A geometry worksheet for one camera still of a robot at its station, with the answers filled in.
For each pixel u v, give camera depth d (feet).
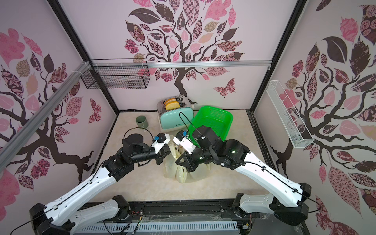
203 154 1.59
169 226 2.29
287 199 1.23
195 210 2.48
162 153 1.91
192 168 1.62
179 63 3.01
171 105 3.19
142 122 3.44
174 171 2.28
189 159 1.66
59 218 1.28
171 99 3.29
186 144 1.72
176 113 3.14
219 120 3.69
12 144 1.67
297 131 2.45
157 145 1.85
